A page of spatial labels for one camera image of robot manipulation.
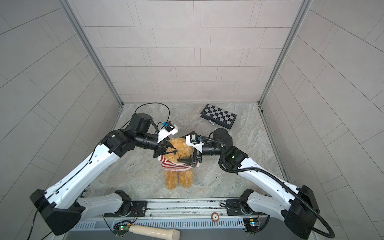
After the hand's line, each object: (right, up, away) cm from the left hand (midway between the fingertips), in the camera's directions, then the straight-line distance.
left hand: (180, 148), depth 62 cm
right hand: (+1, -1, 0) cm, 1 cm away
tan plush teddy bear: (+1, -16, +8) cm, 17 cm away
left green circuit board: (-26, -36, +3) cm, 45 cm away
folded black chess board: (+24, +12, +43) cm, 51 cm away
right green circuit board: (+33, -36, +6) cm, 49 cm away
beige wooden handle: (-6, -36, 0) cm, 36 cm away
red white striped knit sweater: (-3, -8, +3) cm, 10 cm away
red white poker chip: (+16, -34, +8) cm, 38 cm away
